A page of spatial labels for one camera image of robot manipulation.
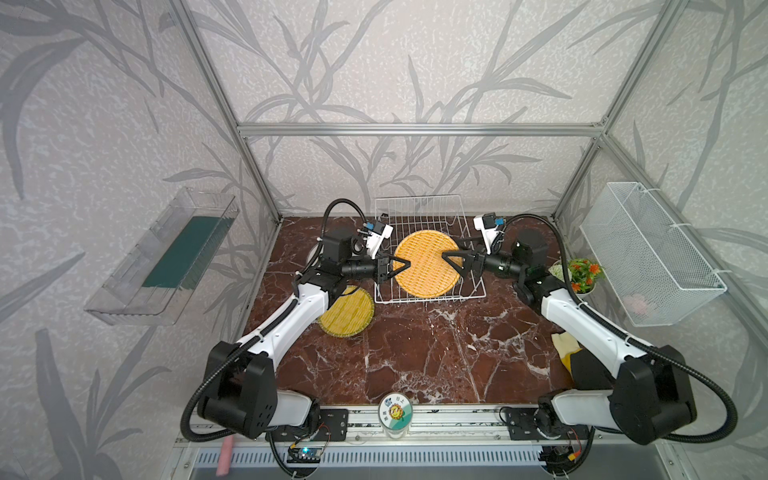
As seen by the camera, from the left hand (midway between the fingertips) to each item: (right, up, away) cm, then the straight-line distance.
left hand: (406, 266), depth 74 cm
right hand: (+11, +5, +1) cm, 12 cm away
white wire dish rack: (+2, +18, +53) cm, 56 cm away
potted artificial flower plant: (+51, -3, +10) cm, 52 cm away
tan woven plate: (+6, -2, +1) cm, 7 cm away
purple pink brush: (-42, -43, -5) cm, 61 cm away
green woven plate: (-17, -16, +17) cm, 29 cm away
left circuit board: (-25, -45, -3) cm, 52 cm away
